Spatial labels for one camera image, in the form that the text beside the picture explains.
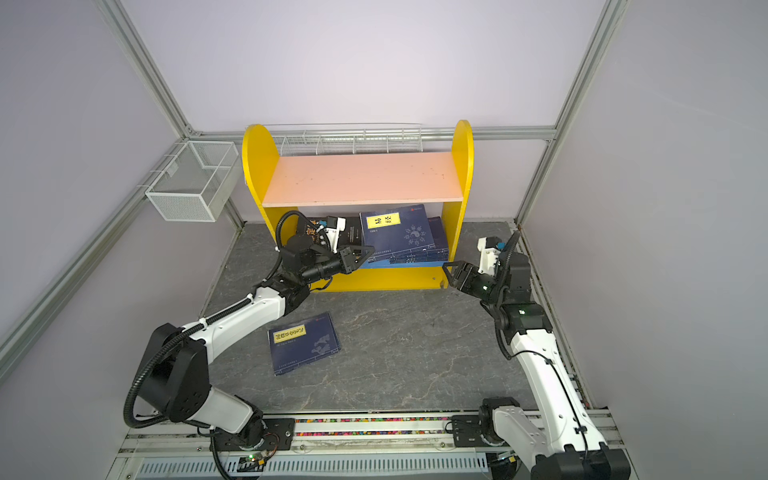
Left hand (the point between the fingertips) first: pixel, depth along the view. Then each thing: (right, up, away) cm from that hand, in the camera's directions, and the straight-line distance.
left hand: (375, 254), depth 76 cm
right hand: (+20, -4, -1) cm, 20 cm away
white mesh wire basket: (-60, +23, +21) cm, 68 cm away
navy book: (-22, -26, +11) cm, 36 cm away
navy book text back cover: (+5, +6, +3) cm, 9 cm away
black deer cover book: (-22, +6, +16) cm, 28 cm away
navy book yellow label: (+5, +7, +3) cm, 9 cm away
